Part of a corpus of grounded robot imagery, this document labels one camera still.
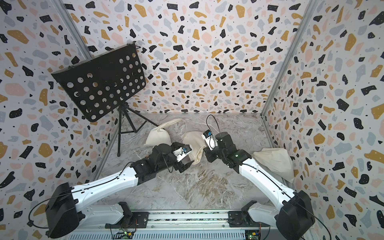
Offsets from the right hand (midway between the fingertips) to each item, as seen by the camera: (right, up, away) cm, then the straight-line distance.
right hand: (205, 148), depth 79 cm
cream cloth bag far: (-29, +6, +18) cm, 35 cm away
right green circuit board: (+23, -40, -8) cm, 47 cm away
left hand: (-8, -1, -3) cm, 9 cm away
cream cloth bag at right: (+43, -8, +8) cm, 45 cm away
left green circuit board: (-39, -40, -9) cm, 56 cm away
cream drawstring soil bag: (-6, +4, +11) cm, 13 cm away
